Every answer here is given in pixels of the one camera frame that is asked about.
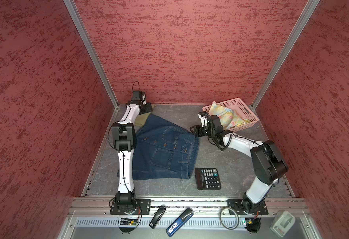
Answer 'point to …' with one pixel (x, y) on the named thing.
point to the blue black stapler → (177, 225)
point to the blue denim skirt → (164, 151)
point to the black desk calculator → (207, 179)
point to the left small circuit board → (126, 221)
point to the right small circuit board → (253, 224)
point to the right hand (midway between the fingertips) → (194, 130)
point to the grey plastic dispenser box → (282, 221)
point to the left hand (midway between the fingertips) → (149, 110)
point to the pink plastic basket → (238, 105)
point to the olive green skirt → (140, 119)
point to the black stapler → (157, 216)
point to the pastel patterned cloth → (230, 119)
